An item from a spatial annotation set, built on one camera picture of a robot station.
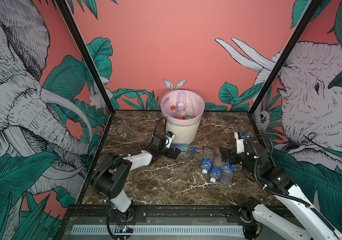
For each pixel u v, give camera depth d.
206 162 0.87
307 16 0.71
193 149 0.96
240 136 0.58
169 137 0.83
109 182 0.45
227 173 0.84
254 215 0.61
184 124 0.80
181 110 1.04
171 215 0.75
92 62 0.93
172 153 0.83
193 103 0.96
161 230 0.70
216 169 0.84
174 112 1.00
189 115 0.99
